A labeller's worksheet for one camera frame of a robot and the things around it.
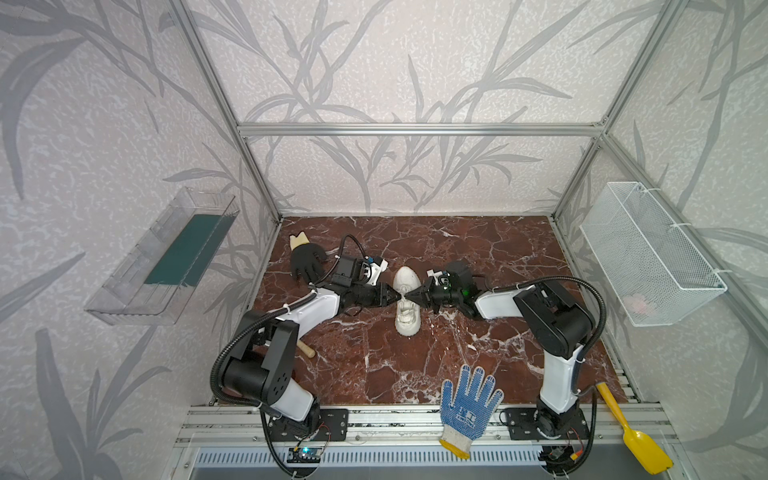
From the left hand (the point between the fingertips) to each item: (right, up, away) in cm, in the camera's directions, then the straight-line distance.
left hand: (401, 288), depth 87 cm
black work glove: (-34, +8, +18) cm, 39 cm away
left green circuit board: (-23, -38, -15) cm, 47 cm away
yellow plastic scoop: (+58, -35, -17) cm, 70 cm away
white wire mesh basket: (+53, +7, -26) cm, 59 cm away
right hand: (+1, 0, +3) cm, 4 cm away
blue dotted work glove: (+16, -31, -13) cm, 37 cm away
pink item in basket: (+58, -2, -13) cm, 60 cm away
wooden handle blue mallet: (-28, -18, 0) cm, 33 cm away
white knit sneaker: (+2, -8, -2) cm, 8 cm away
